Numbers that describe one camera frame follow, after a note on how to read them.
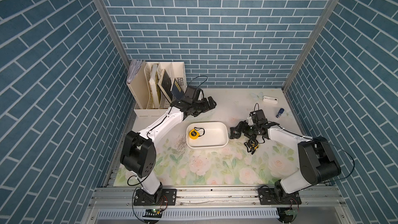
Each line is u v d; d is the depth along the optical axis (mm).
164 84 989
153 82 889
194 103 704
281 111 983
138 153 467
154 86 908
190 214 770
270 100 1118
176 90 953
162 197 722
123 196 754
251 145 886
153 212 719
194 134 935
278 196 667
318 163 450
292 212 695
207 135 961
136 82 871
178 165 844
